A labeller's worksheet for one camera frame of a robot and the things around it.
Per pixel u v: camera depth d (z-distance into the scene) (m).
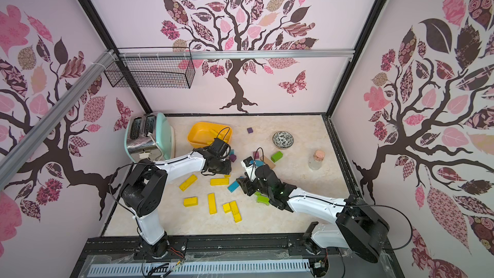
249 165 0.71
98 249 0.74
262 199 0.86
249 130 1.14
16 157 0.51
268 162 0.98
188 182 0.90
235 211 0.82
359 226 0.42
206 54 0.93
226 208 0.81
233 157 0.99
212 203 0.84
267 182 0.62
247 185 0.71
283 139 1.07
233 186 0.90
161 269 0.72
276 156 1.00
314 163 0.92
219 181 0.90
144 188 0.48
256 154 1.01
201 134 1.11
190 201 0.84
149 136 0.87
